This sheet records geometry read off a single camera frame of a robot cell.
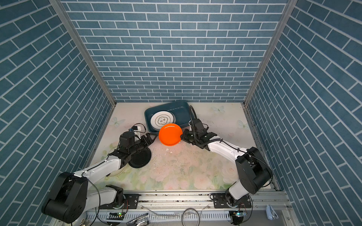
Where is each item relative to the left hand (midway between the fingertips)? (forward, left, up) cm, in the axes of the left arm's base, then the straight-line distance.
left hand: (155, 137), depth 86 cm
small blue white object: (-39, -61, -9) cm, 73 cm away
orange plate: (+2, -9, 0) cm, 9 cm away
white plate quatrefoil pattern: (+21, 0, -8) cm, 23 cm away
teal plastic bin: (+32, -17, -12) cm, 38 cm away
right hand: (+1, -14, +2) cm, 14 cm away
